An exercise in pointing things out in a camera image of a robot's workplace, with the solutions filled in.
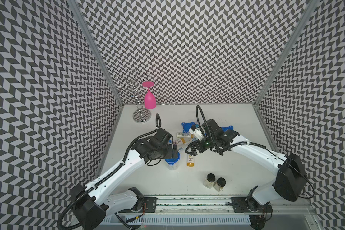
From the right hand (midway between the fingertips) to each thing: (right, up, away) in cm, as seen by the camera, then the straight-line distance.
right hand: (192, 150), depth 78 cm
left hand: (-13, -2, -3) cm, 13 cm away
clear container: (-10, -11, +4) cm, 15 cm away
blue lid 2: (-12, -5, -3) cm, 13 cm away
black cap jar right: (+13, -17, -7) cm, 22 cm away
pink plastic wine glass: (-26, +29, +13) cm, 41 cm away
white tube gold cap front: (0, -9, +9) cm, 12 cm away
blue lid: (+30, +10, +26) cm, 41 cm away
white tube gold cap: (-6, +2, +18) cm, 19 cm away
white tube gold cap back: (-4, +6, +19) cm, 21 cm away
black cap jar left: (+8, -14, -6) cm, 18 cm away
